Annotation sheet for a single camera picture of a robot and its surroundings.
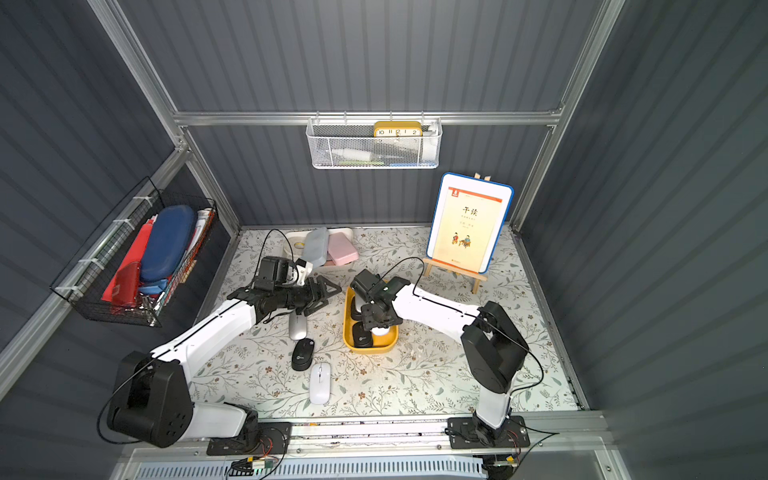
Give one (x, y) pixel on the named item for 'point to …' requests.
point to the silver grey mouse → (297, 326)
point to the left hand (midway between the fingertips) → (336, 296)
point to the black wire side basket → (83, 285)
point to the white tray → (294, 240)
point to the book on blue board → (468, 216)
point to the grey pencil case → (316, 244)
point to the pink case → (340, 250)
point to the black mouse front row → (362, 338)
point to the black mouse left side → (302, 354)
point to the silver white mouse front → (359, 302)
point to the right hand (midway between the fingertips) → (381, 316)
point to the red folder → (122, 288)
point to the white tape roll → (299, 245)
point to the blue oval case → (168, 242)
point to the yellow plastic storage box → (381, 344)
